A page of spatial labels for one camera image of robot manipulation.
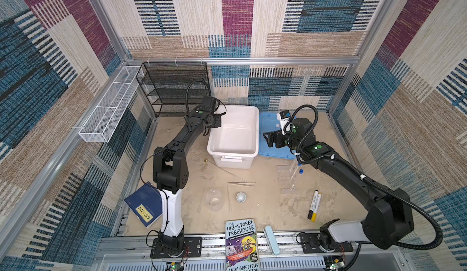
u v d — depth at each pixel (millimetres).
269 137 732
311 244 729
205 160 991
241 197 854
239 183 903
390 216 405
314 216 810
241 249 713
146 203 833
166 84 1082
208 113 715
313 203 831
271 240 728
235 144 1024
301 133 607
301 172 777
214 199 890
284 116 702
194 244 744
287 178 912
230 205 834
